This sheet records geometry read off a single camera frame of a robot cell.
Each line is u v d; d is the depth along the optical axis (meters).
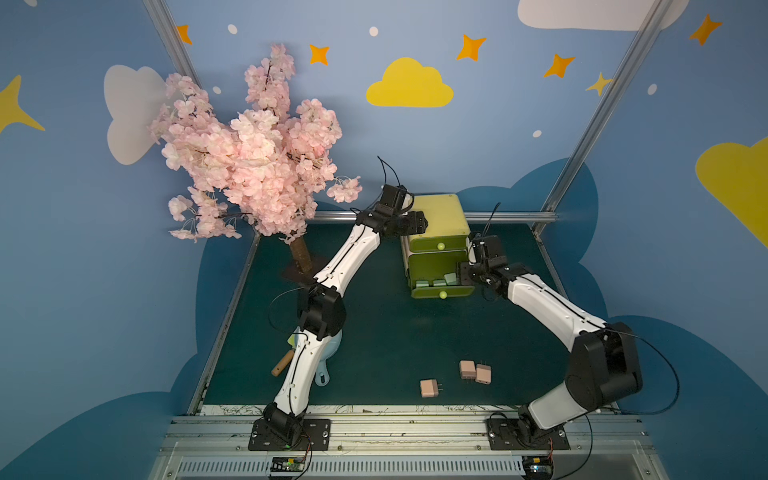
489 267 0.69
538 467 0.73
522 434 0.68
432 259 0.99
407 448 0.73
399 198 0.75
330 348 0.90
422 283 0.93
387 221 0.70
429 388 0.80
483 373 0.83
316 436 0.74
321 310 0.59
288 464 0.72
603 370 0.44
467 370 0.84
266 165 0.55
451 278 0.93
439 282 0.93
